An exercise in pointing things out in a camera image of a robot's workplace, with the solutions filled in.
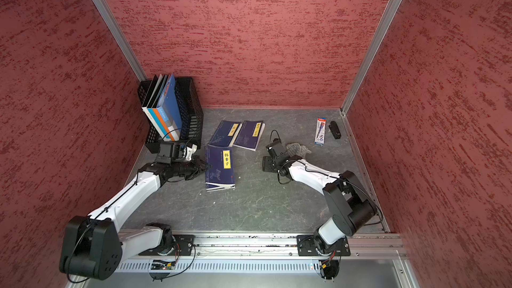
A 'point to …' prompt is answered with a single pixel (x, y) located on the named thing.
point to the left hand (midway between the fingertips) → (211, 170)
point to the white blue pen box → (320, 131)
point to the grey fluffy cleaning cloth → (294, 148)
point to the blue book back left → (226, 134)
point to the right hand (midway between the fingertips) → (268, 167)
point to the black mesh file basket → (190, 111)
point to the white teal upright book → (149, 111)
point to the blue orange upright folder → (168, 108)
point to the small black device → (334, 130)
